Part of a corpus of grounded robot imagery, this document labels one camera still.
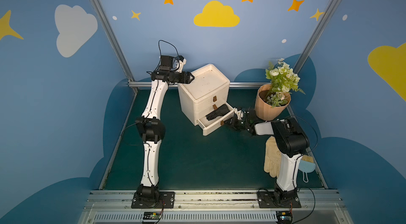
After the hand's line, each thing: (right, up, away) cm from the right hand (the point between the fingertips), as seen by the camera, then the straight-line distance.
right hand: (226, 121), depth 101 cm
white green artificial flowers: (+30, +24, -15) cm, 41 cm away
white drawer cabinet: (-12, +25, -7) cm, 29 cm away
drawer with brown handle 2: (-14, +8, -9) cm, 18 cm away
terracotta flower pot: (+25, +11, -10) cm, 29 cm away
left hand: (-23, +29, -8) cm, 38 cm away
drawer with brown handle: (-12, -2, -7) cm, 14 cm away
